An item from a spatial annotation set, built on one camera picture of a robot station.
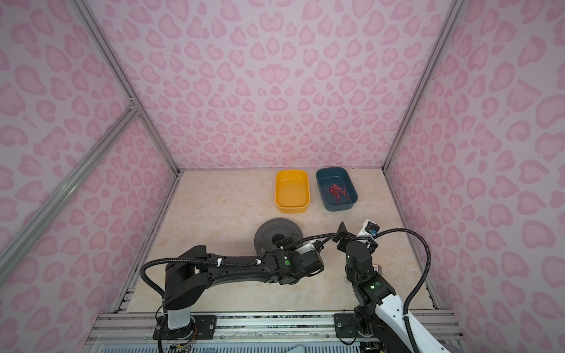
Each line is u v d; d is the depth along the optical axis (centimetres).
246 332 73
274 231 90
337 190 107
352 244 60
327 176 113
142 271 43
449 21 71
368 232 65
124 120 85
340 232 69
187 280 45
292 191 108
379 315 53
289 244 75
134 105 91
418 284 55
